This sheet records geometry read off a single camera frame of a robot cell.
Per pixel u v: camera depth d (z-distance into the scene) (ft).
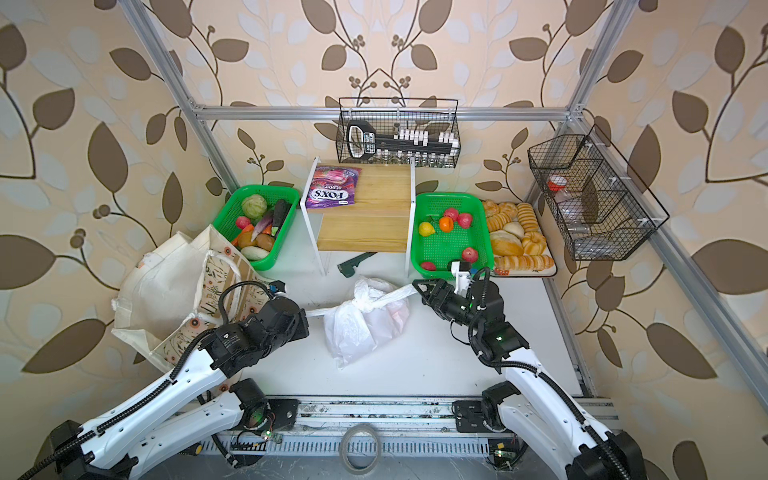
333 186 2.53
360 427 2.44
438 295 2.22
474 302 2.05
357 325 2.49
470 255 3.30
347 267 3.34
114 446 1.35
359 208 2.50
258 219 3.65
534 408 1.61
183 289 2.68
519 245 3.43
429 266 3.21
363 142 2.77
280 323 1.90
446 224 3.62
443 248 3.55
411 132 2.69
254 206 3.66
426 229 3.50
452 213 3.72
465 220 3.67
